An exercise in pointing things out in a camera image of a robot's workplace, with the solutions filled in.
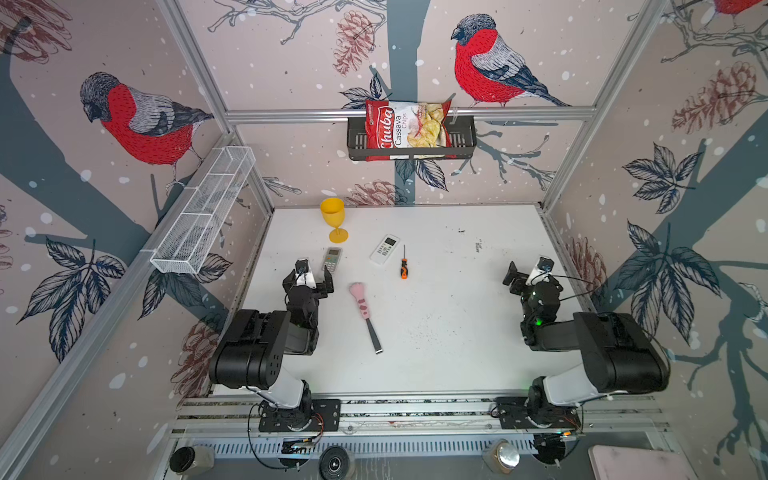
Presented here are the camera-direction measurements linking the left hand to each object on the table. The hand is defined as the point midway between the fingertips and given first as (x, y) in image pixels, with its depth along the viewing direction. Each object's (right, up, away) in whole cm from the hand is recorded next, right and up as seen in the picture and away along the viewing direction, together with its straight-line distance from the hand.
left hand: (308, 268), depth 89 cm
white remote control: (+23, +5, +18) cm, 29 cm away
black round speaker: (+14, -36, -30) cm, 49 cm away
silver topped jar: (+48, -35, -29) cm, 66 cm away
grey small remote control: (+4, +1, +15) cm, 15 cm away
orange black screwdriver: (+30, -3, +11) cm, 32 cm away
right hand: (+67, 0, 0) cm, 67 cm away
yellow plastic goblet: (+5, +19, +14) cm, 24 cm away
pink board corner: (+78, -42, -23) cm, 92 cm away
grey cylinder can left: (-16, -36, -29) cm, 49 cm away
